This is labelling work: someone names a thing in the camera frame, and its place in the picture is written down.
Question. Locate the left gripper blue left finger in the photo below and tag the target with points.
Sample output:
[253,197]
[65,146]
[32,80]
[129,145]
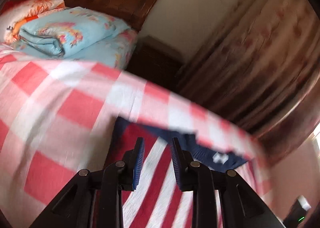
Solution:
[134,160]

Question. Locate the red white striped navy sweater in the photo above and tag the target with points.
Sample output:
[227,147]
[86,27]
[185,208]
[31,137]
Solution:
[157,201]

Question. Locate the dark wooden nightstand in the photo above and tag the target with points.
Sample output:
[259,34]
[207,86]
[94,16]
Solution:
[156,62]

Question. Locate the orange floral pillow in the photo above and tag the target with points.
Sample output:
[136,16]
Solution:
[13,18]

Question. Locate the red white checkered bed sheet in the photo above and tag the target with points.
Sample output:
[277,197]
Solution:
[57,117]

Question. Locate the light blue floral folded quilt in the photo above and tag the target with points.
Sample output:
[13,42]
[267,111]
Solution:
[78,34]

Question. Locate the pink brown patterned curtain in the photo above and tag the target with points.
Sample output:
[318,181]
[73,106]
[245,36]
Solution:
[260,70]

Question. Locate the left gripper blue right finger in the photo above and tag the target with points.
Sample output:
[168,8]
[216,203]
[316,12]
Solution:
[181,166]

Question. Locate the black device with green light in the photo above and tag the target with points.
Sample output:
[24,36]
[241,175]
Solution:
[297,213]

